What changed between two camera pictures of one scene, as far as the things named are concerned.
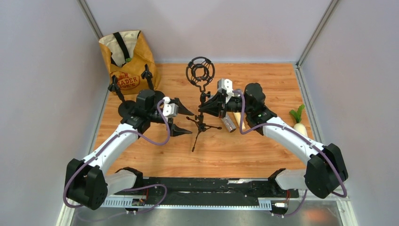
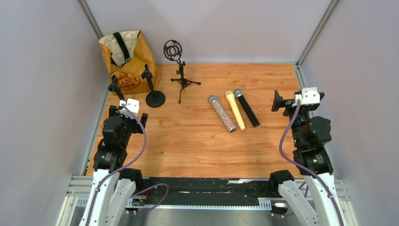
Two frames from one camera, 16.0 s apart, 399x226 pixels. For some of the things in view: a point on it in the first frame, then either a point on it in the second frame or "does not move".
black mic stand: (158, 95) does not move
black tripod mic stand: (201, 70) to (172, 50)
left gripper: (176, 131) to (137, 128)
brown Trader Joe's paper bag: (126, 53) does not move
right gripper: (213, 107) to (279, 102)
